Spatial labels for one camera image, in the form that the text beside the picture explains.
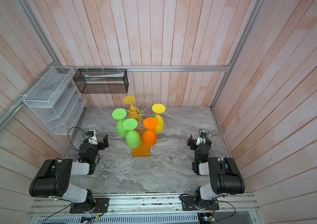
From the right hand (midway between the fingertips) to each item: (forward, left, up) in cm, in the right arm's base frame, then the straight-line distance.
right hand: (199, 135), depth 91 cm
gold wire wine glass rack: (-8, +37, -7) cm, 38 cm away
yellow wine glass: (+1, +27, +24) cm, 36 cm away
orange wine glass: (-11, +32, +16) cm, 37 cm away
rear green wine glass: (-4, +47, +25) cm, 53 cm away
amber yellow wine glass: (-1, +41, +24) cm, 47 cm away
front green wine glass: (-13, +40, +16) cm, 45 cm away
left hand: (-2, +66, 0) cm, 66 cm away
